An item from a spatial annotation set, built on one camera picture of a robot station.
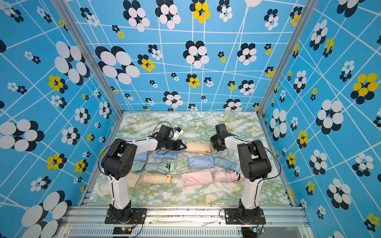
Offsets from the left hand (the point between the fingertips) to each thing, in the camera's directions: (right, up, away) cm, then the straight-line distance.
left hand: (188, 146), depth 95 cm
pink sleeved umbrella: (+6, -17, -11) cm, 21 cm away
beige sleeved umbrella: (+7, -1, +1) cm, 7 cm away
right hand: (+17, +3, +6) cm, 18 cm away
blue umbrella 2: (-14, -4, -8) cm, 16 cm away
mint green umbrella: (-15, -11, -9) cm, 21 cm away
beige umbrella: (-19, -16, -13) cm, 28 cm away
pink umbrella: (+23, -16, -13) cm, 31 cm away
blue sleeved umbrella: (+9, -9, -5) cm, 14 cm away
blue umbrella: (+20, -9, -6) cm, 23 cm away
